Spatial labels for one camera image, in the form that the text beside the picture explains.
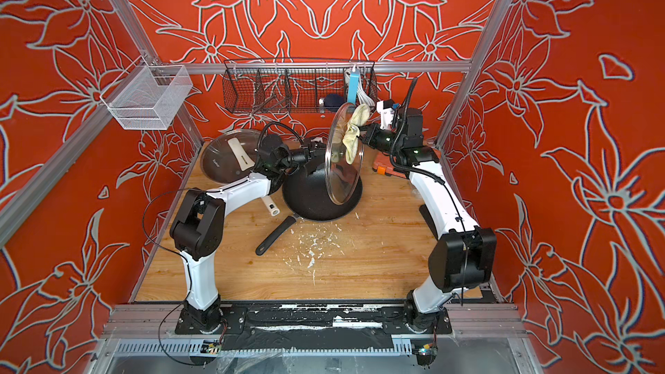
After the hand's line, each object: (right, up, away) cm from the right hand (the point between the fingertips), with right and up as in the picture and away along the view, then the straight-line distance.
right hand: (347, 129), depth 75 cm
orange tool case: (+17, -11, +29) cm, 35 cm away
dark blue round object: (-4, +14, +22) cm, 26 cm away
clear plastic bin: (-71, +14, +16) cm, 74 cm away
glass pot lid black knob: (-1, -7, +1) cm, 8 cm away
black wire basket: (-20, +21, +26) cm, 39 cm away
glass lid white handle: (-38, -9, +20) cm, 44 cm away
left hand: (-3, -7, -2) cm, 8 cm away
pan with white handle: (-45, -7, +26) cm, 53 cm away
